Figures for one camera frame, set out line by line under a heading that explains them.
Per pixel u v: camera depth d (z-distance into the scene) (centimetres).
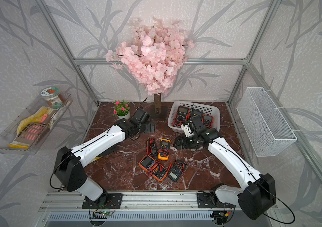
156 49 56
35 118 67
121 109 99
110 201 72
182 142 68
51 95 69
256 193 38
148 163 83
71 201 75
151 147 90
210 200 73
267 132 60
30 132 61
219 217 71
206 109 107
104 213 71
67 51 87
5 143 58
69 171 42
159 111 110
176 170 81
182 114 100
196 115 102
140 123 64
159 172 81
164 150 89
